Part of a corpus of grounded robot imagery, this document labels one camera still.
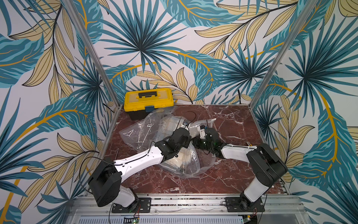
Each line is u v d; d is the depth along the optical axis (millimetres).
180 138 587
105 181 407
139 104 967
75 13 701
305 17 718
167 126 950
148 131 904
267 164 482
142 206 733
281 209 738
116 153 922
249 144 967
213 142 720
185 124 676
